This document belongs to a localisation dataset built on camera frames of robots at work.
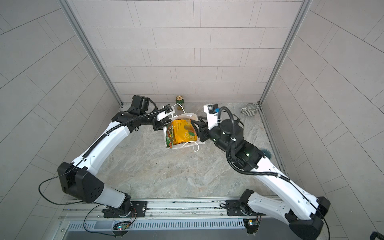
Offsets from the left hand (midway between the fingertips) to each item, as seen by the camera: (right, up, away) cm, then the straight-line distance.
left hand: (173, 115), depth 76 cm
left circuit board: (-20, -48, -12) cm, 53 cm away
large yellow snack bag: (+5, -8, +4) cm, 11 cm away
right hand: (+11, -2, -15) cm, 19 cm away
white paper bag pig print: (+6, 0, +3) cm, 7 cm away
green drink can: (0, +11, +29) cm, 31 cm away
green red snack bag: (-1, -10, -2) cm, 10 cm away
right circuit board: (+38, -50, -8) cm, 63 cm away
